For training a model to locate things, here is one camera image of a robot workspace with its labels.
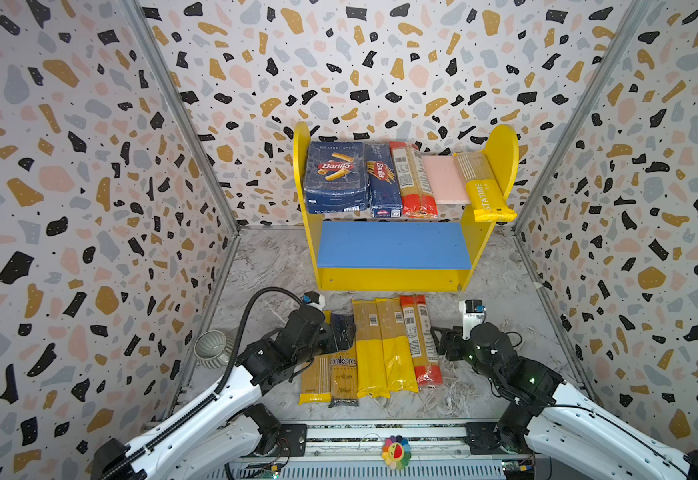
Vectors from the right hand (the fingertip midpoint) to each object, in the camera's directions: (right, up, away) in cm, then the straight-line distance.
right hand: (437, 325), depth 76 cm
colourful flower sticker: (-11, -29, -5) cm, 32 cm away
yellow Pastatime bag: (-31, -16, +5) cm, 36 cm away
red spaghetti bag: (-1, -15, +7) cm, 17 cm away
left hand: (-23, 0, -2) cm, 23 cm away
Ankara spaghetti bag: (-24, -16, +6) cm, 29 cm away
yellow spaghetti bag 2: (-17, -16, +6) cm, 24 cm away
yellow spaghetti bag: (-9, -14, +7) cm, 18 cm away
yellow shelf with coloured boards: (-22, +19, +17) cm, 34 cm away
